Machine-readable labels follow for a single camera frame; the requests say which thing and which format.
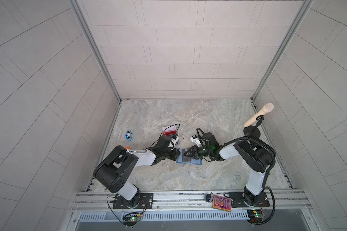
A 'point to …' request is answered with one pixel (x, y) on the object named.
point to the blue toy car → (128, 135)
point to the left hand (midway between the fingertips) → (183, 152)
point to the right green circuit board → (260, 215)
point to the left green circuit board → (135, 219)
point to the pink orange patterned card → (222, 203)
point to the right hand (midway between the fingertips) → (185, 157)
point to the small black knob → (208, 197)
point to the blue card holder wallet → (194, 161)
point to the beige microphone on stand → (251, 126)
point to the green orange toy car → (127, 147)
